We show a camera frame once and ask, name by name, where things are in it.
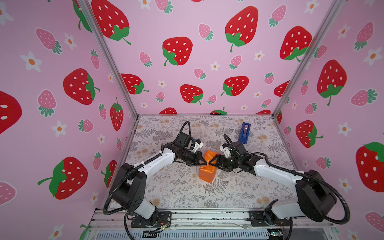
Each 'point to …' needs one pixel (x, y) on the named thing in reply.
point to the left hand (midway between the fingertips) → (207, 164)
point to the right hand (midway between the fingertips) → (211, 167)
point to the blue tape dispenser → (244, 133)
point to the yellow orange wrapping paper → (207, 172)
